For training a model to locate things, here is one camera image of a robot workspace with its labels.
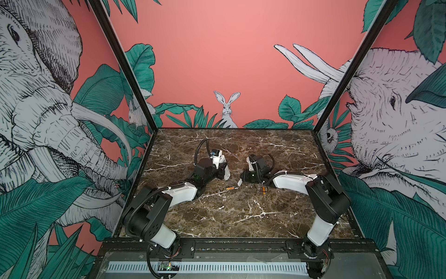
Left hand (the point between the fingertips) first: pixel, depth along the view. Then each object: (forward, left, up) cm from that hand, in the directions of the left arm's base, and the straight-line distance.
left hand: (226, 160), depth 88 cm
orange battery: (-11, -19, -12) cm, 26 cm away
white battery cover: (-7, -7, -10) cm, 14 cm away
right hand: (-4, -6, -8) cm, 10 cm away
